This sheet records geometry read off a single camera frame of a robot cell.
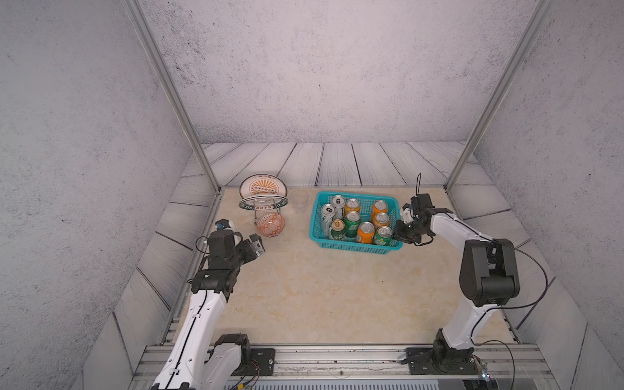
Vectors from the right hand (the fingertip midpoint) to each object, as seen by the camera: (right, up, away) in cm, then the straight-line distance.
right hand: (394, 235), depth 95 cm
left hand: (-51, 0, -14) cm, 53 cm away
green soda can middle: (-16, +4, 0) cm, 17 cm away
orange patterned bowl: (-50, +3, +10) cm, 51 cm away
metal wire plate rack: (-56, +8, +11) cm, 58 cm away
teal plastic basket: (-9, +14, +10) cm, 20 cm away
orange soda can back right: (-5, +11, +4) cm, 13 cm away
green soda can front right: (-5, 0, -4) cm, 6 cm away
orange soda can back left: (-16, +12, +4) cm, 20 cm away
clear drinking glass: (-38, +15, +16) cm, 44 cm away
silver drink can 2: (-21, +13, +2) cm, 25 cm away
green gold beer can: (-22, +2, -1) cm, 22 cm away
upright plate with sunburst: (-52, +20, +7) cm, 56 cm away
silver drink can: (-26, +8, -1) cm, 27 cm away
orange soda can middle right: (-5, +6, +1) cm, 8 cm away
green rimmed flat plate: (-51, +13, +4) cm, 53 cm away
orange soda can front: (-12, +1, -3) cm, 12 cm away
